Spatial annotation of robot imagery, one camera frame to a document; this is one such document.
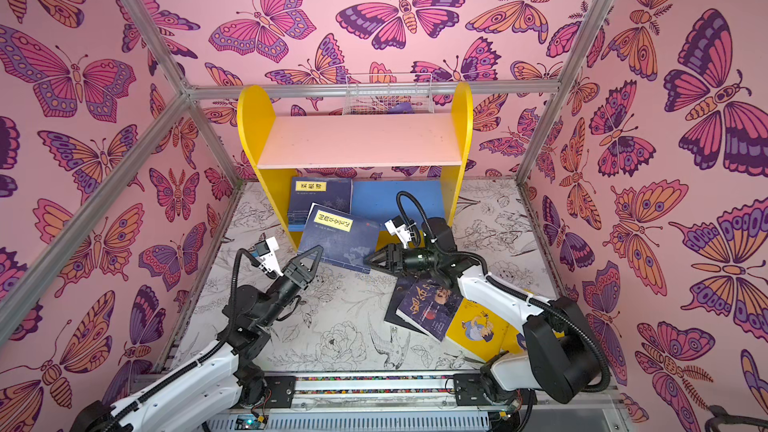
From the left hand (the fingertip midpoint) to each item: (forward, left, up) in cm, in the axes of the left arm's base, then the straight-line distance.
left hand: (322, 248), depth 69 cm
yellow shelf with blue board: (+52, -21, -25) cm, 62 cm away
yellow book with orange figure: (-11, -41, -27) cm, 50 cm away
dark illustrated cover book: (-4, -26, -25) cm, 37 cm away
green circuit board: (-31, +19, -30) cm, 47 cm away
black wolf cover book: (+2, -19, -26) cm, 32 cm away
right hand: (0, -11, -6) cm, 12 cm away
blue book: (+25, +2, -8) cm, 26 cm away
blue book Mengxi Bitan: (+16, +13, -12) cm, 24 cm away
